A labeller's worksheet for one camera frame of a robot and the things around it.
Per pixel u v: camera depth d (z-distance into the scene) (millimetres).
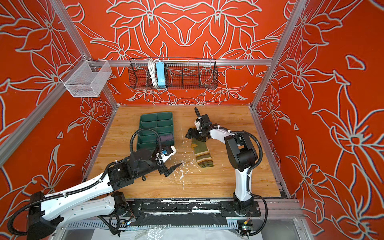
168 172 617
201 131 776
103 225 592
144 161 510
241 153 525
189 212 727
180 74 969
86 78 921
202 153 924
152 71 888
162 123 1003
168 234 671
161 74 896
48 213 401
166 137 939
